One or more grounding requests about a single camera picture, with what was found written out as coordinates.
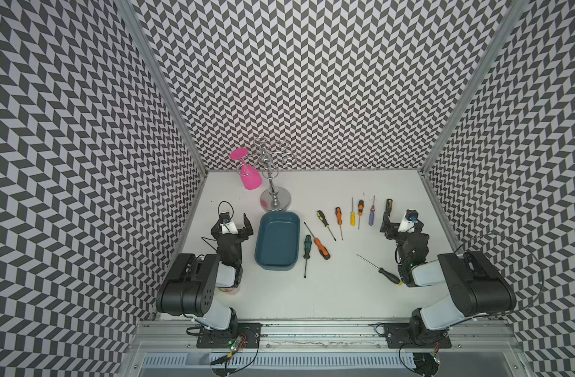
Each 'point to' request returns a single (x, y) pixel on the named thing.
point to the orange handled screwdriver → (339, 217)
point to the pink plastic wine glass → (250, 175)
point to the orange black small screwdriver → (360, 211)
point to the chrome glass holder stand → (273, 199)
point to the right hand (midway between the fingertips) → (396, 216)
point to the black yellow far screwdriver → (389, 204)
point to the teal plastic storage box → (277, 245)
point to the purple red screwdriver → (371, 214)
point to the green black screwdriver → (307, 253)
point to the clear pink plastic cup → (230, 290)
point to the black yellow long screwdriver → (386, 273)
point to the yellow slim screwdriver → (353, 215)
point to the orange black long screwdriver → (323, 250)
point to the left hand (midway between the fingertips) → (233, 217)
